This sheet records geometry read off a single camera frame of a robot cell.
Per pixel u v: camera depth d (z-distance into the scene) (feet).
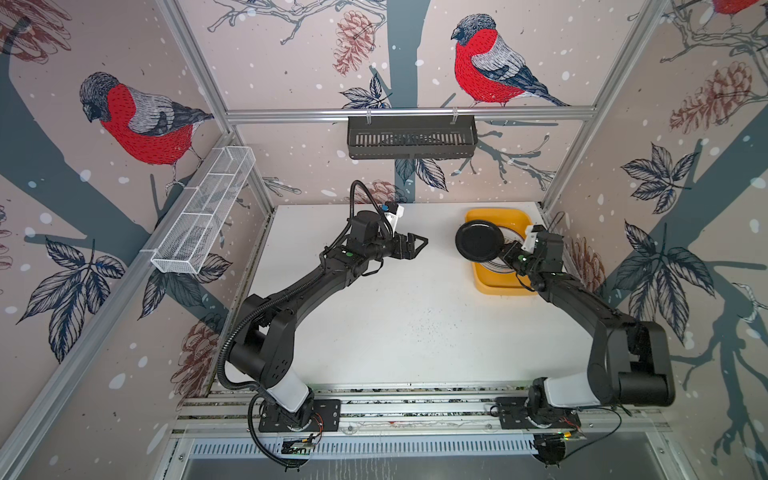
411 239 2.40
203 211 2.57
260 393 1.66
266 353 1.46
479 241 3.01
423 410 2.49
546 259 2.26
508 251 2.61
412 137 3.44
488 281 3.20
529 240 2.64
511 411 2.39
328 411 2.43
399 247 2.39
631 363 1.41
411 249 2.40
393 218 2.49
